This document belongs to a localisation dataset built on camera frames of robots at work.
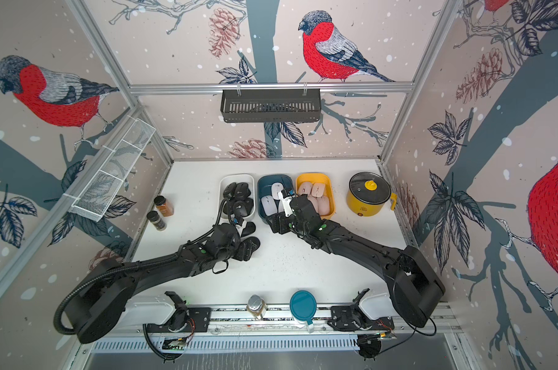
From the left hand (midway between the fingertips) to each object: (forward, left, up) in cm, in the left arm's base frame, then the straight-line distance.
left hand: (252, 241), depth 87 cm
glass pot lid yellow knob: (+19, -48, +9) cm, 52 cm away
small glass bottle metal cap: (-23, -4, +7) cm, 24 cm away
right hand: (+6, -9, +11) cm, 15 cm away
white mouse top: (+25, -9, -1) cm, 27 cm away
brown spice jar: (+14, +39, +2) cm, 41 cm away
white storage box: (+30, +16, +1) cm, 34 cm away
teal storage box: (+28, -3, -3) cm, 28 cm away
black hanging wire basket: (+57, -6, +23) cm, 61 cm away
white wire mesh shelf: (+10, +55, +18) cm, 58 cm away
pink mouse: (+25, -22, +1) cm, 33 cm away
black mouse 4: (-6, +1, +7) cm, 9 cm away
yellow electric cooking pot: (+13, -47, +3) cm, 49 cm away
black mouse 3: (+15, +12, 0) cm, 20 cm away
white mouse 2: (+3, -13, +21) cm, 25 cm away
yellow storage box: (+32, -29, 0) cm, 43 cm away
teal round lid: (-23, -19, +3) cm, 30 cm away
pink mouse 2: (+25, -28, -1) cm, 38 cm away
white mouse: (+18, -5, -2) cm, 19 cm away
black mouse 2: (+15, +6, -1) cm, 16 cm away
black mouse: (+26, +13, -1) cm, 30 cm away
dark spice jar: (+8, +39, +5) cm, 40 cm away
